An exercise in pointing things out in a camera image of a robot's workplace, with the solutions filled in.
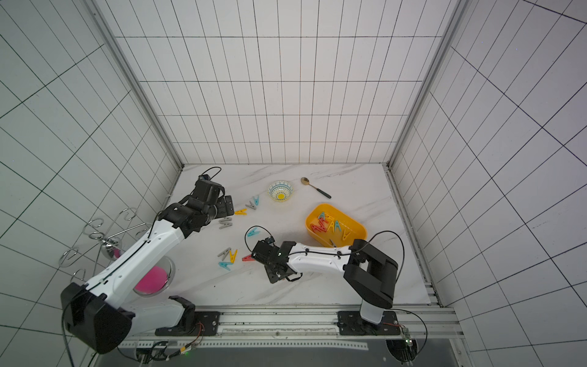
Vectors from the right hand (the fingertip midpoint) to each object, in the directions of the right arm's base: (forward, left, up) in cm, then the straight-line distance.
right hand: (271, 276), depth 82 cm
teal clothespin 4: (+26, -18, +1) cm, 32 cm away
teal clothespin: (+18, +11, -1) cm, 21 cm away
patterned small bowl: (+39, +1, +1) cm, 39 cm away
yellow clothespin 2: (+18, -28, 0) cm, 33 cm away
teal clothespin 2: (+3, +19, 0) cm, 19 cm away
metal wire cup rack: (-3, +44, +29) cm, 53 cm away
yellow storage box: (+22, -24, 0) cm, 32 cm away
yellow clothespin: (+6, +16, 0) cm, 18 cm away
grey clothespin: (+31, +14, 0) cm, 34 cm away
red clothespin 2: (+21, -15, 0) cm, 26 cm away
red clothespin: (+6, +10, 0) cm, 12 cm away
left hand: (+16, +21, +18) cm, 32 cm away
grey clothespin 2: (+7, +20, 0) cm, 21 cm away
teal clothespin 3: (+22, -25, 0) cm, 34 cm away
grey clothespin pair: (+19, +23, +1) cm, 30 cm away
